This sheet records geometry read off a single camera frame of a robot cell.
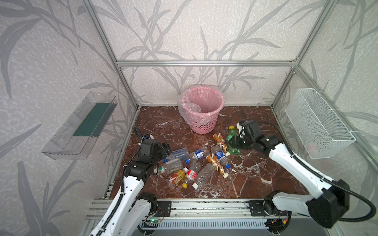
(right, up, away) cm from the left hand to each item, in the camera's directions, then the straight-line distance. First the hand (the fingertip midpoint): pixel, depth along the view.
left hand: (167, 143), depth 79 cm
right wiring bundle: (+56, -37, -8) cm, 68 cm away
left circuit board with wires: (-4, -35, -7) cm, 36 cm away
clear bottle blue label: (+7, -8, +9) cm, 14 cm away
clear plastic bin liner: (+17, +24, +25) cm, 39 cm away
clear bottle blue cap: (+17, -8, +10) cm, 21 cm away
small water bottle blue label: (+31, -10, +10) cm, 34 cm away
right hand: (+36, +3, +2) cm, 36 cm away
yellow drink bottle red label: (+4, -19, -2) cm, 20 cm away
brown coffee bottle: (+26, -11, +7) cm, 29 cm away
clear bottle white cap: (+23, -15, +3) cm, 28 cm away
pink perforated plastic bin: (+24, +8, +17) cm, 30 cm away
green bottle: (+34, +3, -10) cm, 35 cm away
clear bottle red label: (+14, -16, +2) cm, 21 cm away
